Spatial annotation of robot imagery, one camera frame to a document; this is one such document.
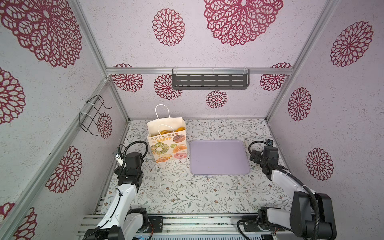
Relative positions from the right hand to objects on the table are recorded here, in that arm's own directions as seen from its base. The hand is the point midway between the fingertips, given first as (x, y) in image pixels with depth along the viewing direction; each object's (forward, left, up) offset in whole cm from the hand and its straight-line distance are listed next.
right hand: (262, 151), depth 89 cm
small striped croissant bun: (+7, +59, +9) cm, 60 cm away
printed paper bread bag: (-2, +55, +13) cm, 57 cm away
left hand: (-12, +78, +3) cm, 79 cm away
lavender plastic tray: (+4, +24, -14) cm, 28 cm away
